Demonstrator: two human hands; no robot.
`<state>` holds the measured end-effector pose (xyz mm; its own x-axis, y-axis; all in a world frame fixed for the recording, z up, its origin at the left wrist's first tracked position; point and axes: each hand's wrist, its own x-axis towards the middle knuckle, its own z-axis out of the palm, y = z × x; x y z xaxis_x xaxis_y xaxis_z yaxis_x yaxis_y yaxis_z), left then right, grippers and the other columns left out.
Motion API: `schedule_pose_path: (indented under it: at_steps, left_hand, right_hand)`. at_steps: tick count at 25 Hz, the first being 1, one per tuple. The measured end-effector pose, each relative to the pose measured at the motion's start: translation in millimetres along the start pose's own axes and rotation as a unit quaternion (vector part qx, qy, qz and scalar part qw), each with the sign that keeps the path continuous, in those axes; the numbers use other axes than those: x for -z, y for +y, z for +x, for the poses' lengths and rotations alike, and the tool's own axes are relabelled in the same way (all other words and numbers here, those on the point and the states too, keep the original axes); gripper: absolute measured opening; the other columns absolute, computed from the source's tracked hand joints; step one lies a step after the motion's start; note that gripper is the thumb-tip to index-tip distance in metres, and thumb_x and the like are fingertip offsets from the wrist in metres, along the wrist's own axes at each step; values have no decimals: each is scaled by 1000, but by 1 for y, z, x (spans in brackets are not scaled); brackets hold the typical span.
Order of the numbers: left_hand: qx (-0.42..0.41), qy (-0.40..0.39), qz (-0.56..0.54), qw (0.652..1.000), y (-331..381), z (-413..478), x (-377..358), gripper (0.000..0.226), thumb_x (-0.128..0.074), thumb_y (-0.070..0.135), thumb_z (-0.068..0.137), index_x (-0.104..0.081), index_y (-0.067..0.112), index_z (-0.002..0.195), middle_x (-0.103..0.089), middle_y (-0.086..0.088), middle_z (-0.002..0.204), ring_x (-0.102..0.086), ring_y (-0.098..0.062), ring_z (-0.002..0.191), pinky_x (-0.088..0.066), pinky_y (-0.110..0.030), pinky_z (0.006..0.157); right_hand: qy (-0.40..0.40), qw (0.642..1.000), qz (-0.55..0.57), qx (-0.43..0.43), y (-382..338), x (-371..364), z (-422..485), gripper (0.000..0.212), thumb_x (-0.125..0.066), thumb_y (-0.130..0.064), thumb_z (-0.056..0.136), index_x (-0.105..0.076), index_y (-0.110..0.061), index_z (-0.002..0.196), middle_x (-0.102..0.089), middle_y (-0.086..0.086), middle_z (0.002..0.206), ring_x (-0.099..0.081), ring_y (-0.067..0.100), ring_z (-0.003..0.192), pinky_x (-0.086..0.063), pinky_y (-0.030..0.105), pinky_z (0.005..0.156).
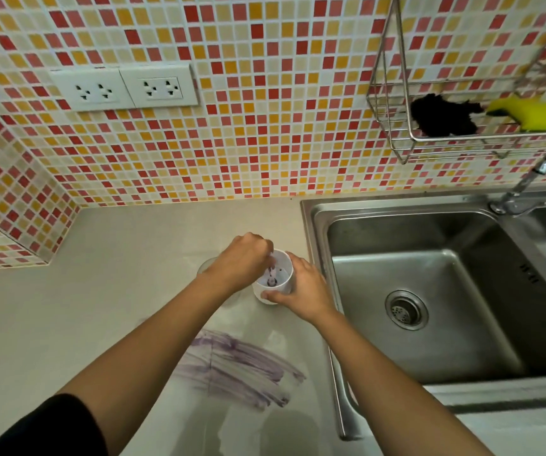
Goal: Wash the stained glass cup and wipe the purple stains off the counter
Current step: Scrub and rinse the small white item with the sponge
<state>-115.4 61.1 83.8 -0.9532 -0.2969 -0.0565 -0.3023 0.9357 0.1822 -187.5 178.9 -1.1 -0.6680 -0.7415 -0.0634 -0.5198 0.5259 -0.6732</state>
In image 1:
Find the person's right hand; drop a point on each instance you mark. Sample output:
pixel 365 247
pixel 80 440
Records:
pixel 303 292

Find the person's left hand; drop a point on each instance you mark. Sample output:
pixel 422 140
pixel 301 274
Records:
pixel 242 263

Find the white blender base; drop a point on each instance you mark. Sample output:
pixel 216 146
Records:
pixel 282 280

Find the clear blender cup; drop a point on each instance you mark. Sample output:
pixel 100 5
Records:
pixel 205 266

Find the black cloth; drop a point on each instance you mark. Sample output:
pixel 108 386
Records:
pixel 444 114

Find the small yellow sponge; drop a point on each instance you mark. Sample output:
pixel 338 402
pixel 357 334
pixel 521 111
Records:
pixel 531 112

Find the person's left forearm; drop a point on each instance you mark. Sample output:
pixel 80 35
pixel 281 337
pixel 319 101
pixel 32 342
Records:
pixel 149 356

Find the person's right forearm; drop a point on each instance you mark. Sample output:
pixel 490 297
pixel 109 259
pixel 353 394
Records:
pixel 396 398

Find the metal sink drain strainer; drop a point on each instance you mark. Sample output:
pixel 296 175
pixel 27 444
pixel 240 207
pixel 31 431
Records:
pixel 406 310

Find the stainless steel double sink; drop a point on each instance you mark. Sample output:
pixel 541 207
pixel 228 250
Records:
pixel 444 261

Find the chrome faucet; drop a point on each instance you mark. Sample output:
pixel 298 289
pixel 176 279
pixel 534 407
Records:
pixel 524 182

